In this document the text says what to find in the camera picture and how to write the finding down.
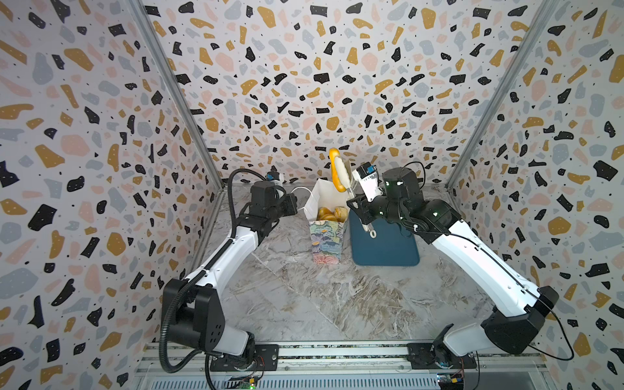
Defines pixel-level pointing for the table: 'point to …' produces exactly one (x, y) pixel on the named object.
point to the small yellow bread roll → (326, 214)
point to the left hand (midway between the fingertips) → (298, 193)
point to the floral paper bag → (327, 236)
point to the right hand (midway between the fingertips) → (347, 197)
